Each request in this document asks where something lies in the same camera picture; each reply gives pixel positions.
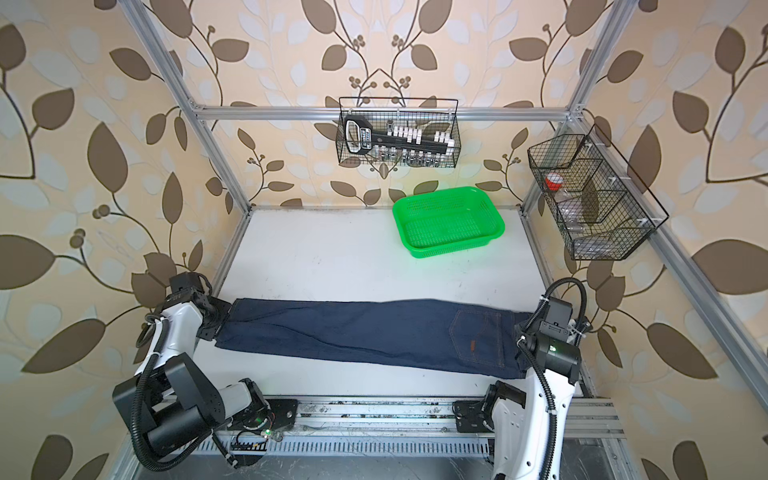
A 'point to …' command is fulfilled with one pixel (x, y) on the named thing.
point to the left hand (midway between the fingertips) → (222, 315)
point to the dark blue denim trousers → (470, 338)
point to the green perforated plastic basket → (435, 220)
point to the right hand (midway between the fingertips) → (534, 339)
